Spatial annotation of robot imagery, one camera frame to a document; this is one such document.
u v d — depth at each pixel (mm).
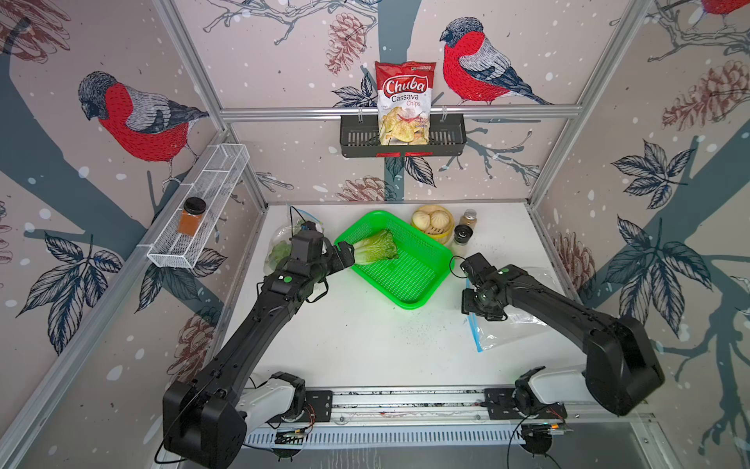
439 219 1070
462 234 956
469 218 1033
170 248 685
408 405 754
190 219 671
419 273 1002
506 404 728
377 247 951
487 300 701
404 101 853
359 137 945
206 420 374
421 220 1061
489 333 836
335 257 696
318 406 731
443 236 1045
